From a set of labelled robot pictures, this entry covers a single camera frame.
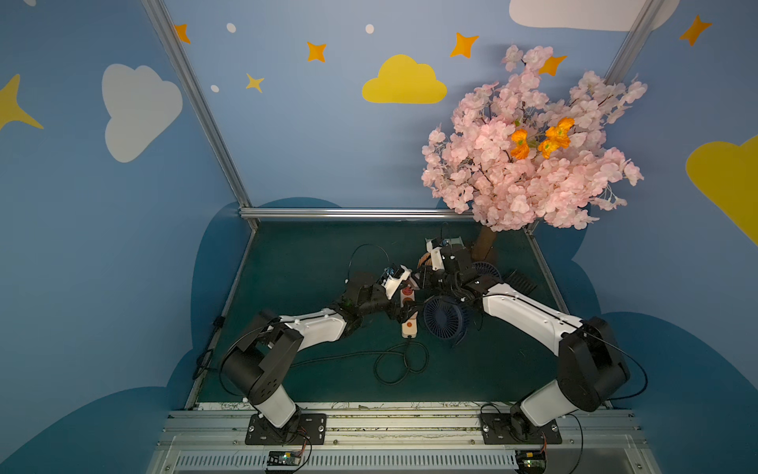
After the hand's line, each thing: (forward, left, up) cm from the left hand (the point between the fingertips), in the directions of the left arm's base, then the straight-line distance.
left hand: (415, 289), depth 84 cm
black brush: (+13, -40, -15) cm, 45 cm away
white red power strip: (-6, +1, -13) cm, 15 cm away
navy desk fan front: (-6, -9, -6) cm, 12 cm away
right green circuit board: (-39, -29, -16) cm, 51 cm away
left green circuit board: (-40, +33, -16) cm, 54 cm away
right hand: (+6, -1, 0) cm, 6 cm away
